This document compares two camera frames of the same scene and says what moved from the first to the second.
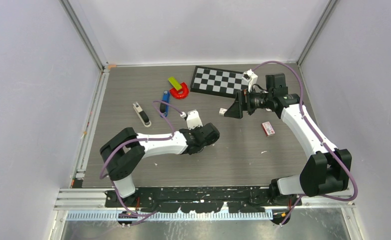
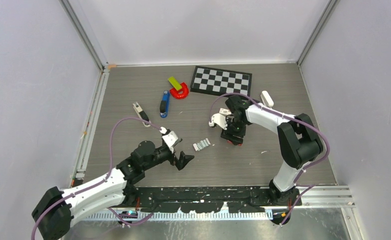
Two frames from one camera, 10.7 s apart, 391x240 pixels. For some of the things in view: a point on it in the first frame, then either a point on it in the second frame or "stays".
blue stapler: (164, 108) stays
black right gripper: (242, 103) → (228, 134)
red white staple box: (268, 128) → (229, 141)
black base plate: (198, 199) stays
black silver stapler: (142, 114) stays
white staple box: (222, 111) stays
